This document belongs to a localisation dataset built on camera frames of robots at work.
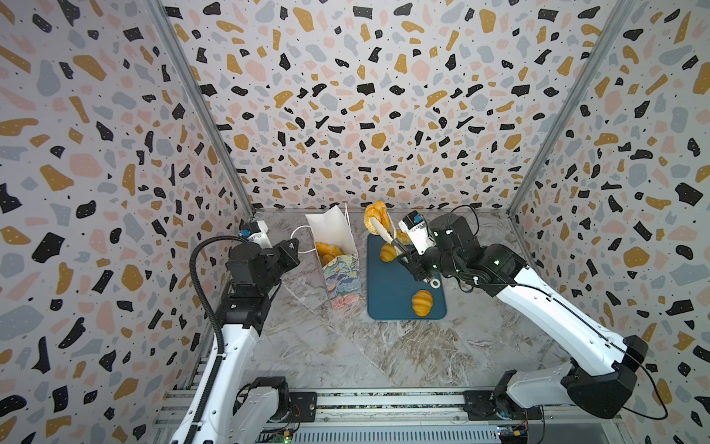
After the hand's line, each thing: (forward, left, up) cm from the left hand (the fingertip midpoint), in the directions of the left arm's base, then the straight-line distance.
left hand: (301, 239), depth 72 cm
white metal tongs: (-2, -23, +3) cm, 24 cm away
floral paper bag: (-3, -10, -13) cm, 16 cm away
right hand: (-6, -26, 0) cm, 26 cm away
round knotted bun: (+6, -20, +5) cm, 21 cm away
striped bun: (-5, -35, -27) cm, 44 cm away
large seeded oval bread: (+10, -4, -19) cm, 22 cm away
